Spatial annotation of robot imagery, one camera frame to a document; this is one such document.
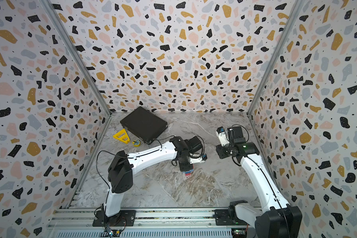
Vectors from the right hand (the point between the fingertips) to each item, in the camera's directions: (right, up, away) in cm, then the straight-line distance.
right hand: (221, 148), depth 80 cm
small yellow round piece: (-54, 0, +22) cm, 58 cm away
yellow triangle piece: (-63, +5, +26) cm, 68 cm away
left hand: (-17, -10, +2) cm, 20 cm away
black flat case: (-50, +13, +28) cm, 59 cm away
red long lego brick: (-18, -17, +9) cm, 27 cm away
